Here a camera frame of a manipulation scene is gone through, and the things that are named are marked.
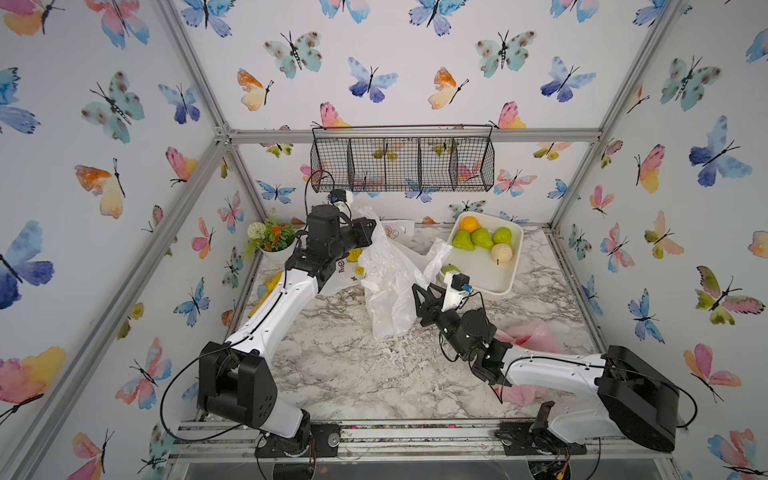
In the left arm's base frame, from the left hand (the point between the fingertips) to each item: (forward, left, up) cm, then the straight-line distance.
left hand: (379, 219), depth 78 cm
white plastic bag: (-7, -3, -15) cm, 16 cm away
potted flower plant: (+9, +35, -17) cm, 39 cm away
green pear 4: (+5, -22, -29) cm, 37 cm away
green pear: (+17, -29, -28) cm, 44 cm away
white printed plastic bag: (+3, +12, -28) cm, 30 cm away
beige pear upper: (+9, -41, -27) cm, 50 cm away
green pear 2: (+18, -36, -28) cm, 49 cm away
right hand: (-15, -10, -7) cm, 20 cm away
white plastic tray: (+4, -36, -31) cm, 47 cm away
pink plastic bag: (-25, -37, -17) cm, 48 cm away
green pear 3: (+19, -44, -27) cm, 55 cm away
